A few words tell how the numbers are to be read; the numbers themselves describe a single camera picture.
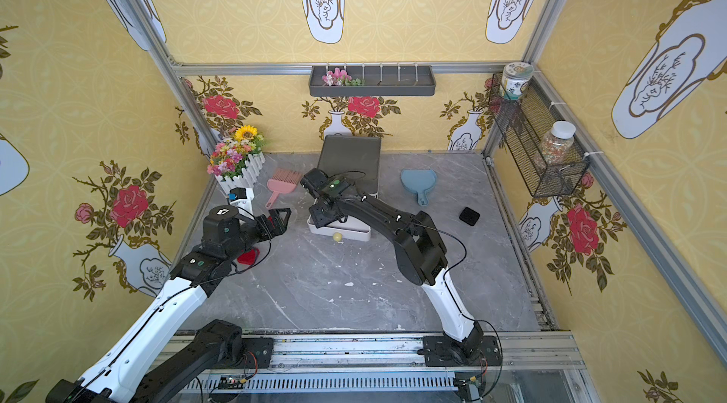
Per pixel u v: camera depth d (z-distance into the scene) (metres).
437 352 0.73
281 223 0.70
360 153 1.21
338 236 0.85
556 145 0.65
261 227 0.68
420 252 0.53
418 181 1.13
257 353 0.73
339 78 0.88
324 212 0.79
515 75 0.84
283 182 1.11
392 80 0.92
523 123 0.99
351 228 0.84
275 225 0.69
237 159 0.98
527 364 0.74
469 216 1.00
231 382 0.73
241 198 0.67
